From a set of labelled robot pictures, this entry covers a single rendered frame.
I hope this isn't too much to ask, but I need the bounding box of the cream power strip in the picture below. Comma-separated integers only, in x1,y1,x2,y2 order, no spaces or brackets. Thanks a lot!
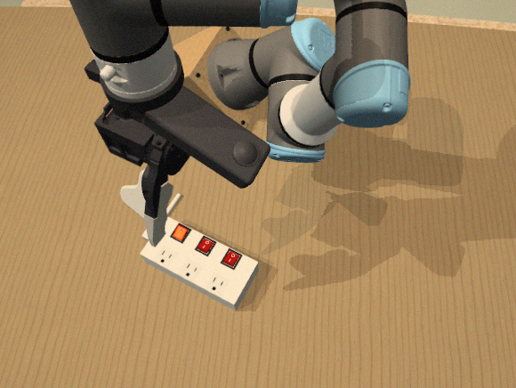
140,217,259,311

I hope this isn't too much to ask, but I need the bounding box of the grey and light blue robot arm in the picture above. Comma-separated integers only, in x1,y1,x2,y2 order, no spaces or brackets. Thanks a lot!
69,0,411,189

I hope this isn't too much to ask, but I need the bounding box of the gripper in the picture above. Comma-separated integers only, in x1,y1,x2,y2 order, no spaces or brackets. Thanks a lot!
84,51,190,247

